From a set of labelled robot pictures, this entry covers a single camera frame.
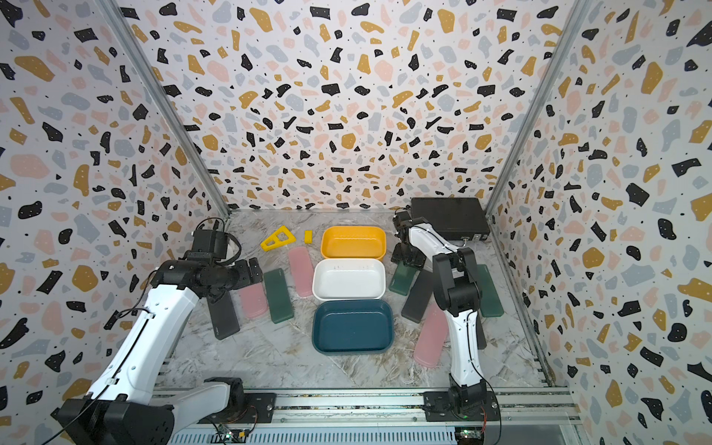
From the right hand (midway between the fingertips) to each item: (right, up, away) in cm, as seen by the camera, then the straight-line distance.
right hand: (405, 262), depth 103 cm
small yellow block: (-39, +10, +10) cm, 41 cm away
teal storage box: (-18, -19, -15) cm, 30 cm away
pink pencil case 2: (-52, -12, -9) cm, 54 cm away
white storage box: (-21, -6, -3) cm, 22 cm away
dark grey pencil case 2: (+4, -11, -8) cm, 14 cm away
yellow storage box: (-20, +7, +7) cm, 22 cm away
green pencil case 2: (-2, -5, -5) cm, 7 cm away
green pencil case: (-43, -13, -10) cm, 46 cm away
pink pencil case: (-38, -2, -1) cm, 38 cm away
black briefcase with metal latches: (+24, +18, +18) cm, 35 cm away
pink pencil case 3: (+7, -22, -16) cm, 28 cm away
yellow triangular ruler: (-52, +9, +9) cm, 54 cm away
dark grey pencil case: (-59, -15, -15) cm, 63 cm away
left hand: (-47, -1, -26) cm, 53 cm away
